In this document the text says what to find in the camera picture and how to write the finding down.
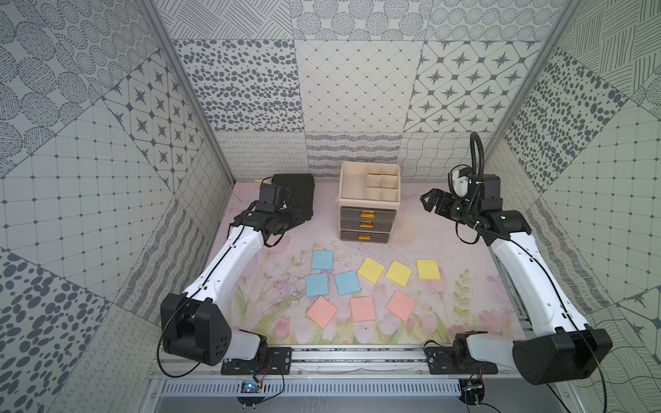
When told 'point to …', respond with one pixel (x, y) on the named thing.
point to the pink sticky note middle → (362, 308)
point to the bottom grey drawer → (364, 237)
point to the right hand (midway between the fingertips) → (433, 205)
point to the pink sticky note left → (322, 312)
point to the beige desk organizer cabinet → (369, 194)
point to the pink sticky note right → (401, 305)
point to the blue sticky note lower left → (317, 285)
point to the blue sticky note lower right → (347, 283)
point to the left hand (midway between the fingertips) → (307, 215)
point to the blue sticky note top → (323, 260)
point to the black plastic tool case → (302, 188)
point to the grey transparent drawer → (366, 212)
